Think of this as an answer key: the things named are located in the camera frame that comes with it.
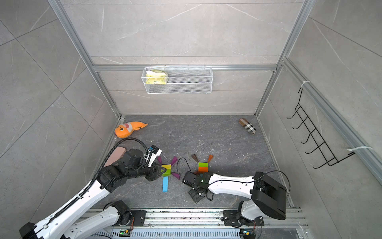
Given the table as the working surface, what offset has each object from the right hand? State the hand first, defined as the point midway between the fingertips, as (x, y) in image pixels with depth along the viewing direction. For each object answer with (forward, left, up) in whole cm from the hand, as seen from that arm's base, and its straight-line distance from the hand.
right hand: (198, 194), depth 81 cm
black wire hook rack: (+11, -54, +32) cm, 63 cm away
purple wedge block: (+20, +15, +1) cm, 25 cm away
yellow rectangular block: (+16, +19, +1) cm, 25 cm away
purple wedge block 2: (+11, +12, 0) cm, 16 cm away
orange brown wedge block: (+23, -9, 0) cm, 24 cm away
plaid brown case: (+47, -39, +2) cm, 61 cm away
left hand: (+8, +17, +19) cm, 26 cm away
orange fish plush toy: (+41, +49, +8) cm, 64 cm away
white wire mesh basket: (+66, +9, +30) cm, 73 cm away
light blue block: (+5, +19, +1) cm, 20 cm away
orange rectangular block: (+14, -3, 0) cm, 15 cm away
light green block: (+17, -4, +1) cm, 17 cm away
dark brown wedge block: (+21, +1, +2) cm, 22 cm away
